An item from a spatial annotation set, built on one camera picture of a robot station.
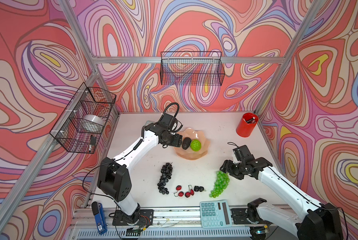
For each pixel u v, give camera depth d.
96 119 0.74
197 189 0.80
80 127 0.73
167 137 0.61
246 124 0.97
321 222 0.40
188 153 0.97
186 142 0.96
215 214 0.73
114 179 0.44
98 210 0.72
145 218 0.72
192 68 0.97
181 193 0.80
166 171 0.83
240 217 0.72
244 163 0.61
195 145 0.93
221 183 0.82
